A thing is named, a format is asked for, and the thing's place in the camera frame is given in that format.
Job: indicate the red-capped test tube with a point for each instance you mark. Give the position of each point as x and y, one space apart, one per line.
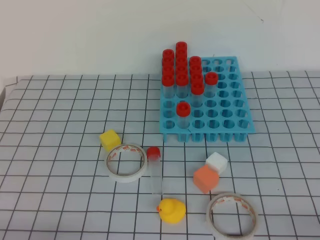
155 169

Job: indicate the front red-capped tube in rack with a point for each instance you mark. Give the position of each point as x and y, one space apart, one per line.
183 111

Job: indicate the red-capped tube column two front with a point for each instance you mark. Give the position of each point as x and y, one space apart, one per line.
182 82

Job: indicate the red-capped tube column three front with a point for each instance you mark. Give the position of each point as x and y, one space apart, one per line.
197 91

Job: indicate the red-capped tube column three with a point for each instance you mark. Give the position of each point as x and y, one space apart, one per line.
197 91
195 61

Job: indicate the red-capped tube column one back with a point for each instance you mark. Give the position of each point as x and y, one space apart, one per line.
168 53

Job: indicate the red-capped tube rack column four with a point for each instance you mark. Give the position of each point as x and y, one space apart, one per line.
211 80

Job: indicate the red-capped tube column three back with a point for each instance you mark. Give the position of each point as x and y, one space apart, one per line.
195 61

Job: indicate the blue test tube rack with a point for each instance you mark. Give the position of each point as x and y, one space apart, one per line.
226 116

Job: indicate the red-capped tube back top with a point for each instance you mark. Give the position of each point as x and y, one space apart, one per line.
181 45

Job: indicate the left white tape roll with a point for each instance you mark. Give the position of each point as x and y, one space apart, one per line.
126 163

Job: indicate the white tape roll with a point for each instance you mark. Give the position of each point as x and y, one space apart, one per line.
230 216
126 163

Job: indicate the yellow foam cube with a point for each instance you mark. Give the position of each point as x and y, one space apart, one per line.
109 140

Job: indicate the white foam cube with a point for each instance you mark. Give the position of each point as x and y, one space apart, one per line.
217 162

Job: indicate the orange foam cube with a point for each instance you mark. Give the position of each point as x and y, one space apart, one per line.
205 179

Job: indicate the yellow rubber duck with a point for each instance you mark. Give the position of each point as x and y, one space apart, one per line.
171 210

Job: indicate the right white tape roll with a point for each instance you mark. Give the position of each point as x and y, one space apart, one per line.
230 216

